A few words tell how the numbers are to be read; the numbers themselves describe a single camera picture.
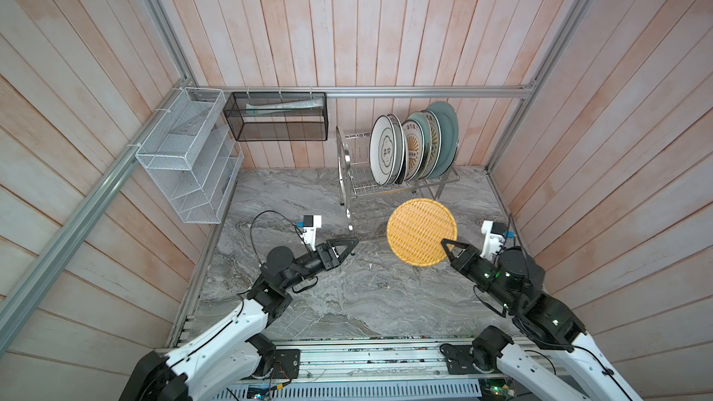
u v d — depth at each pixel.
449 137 0.71
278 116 1.05
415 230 0.71
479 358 0.66
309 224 0.67
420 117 0.75
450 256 0.63
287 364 0.74
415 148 0.76
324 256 0.61
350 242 0.65
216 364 0.46
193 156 0.71
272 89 0.94
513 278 0.48
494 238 0.60
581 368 0.44
